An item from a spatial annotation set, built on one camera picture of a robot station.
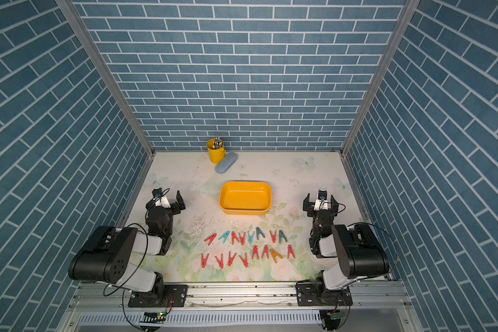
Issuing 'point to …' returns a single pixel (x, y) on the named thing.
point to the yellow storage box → (245, 198)
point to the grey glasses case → (225, 163)
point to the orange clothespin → (274, 254)
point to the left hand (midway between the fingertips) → (173, 193)
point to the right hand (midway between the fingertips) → (323, 196)
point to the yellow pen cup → (216, 151)
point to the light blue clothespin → (250, 238)
